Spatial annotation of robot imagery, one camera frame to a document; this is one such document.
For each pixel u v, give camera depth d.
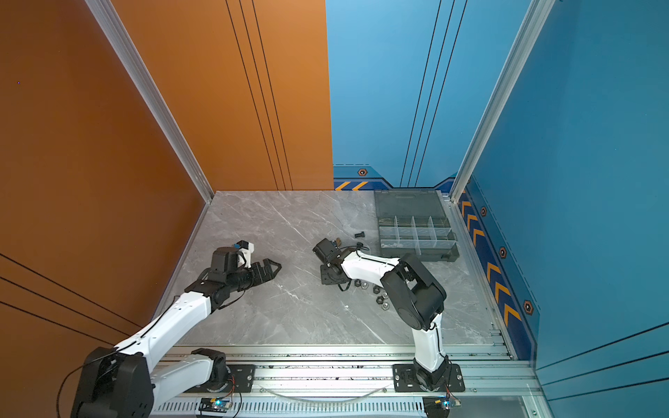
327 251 0.75
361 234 1.06
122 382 0.41
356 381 0.75
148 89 0.84
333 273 0.68
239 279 0.71
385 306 0.87
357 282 0.91
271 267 0.77
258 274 0.75
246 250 0.79
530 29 0.72
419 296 0.51
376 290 0.91
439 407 0.71
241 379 0.74
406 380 0.72
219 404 0.71
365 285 0.91
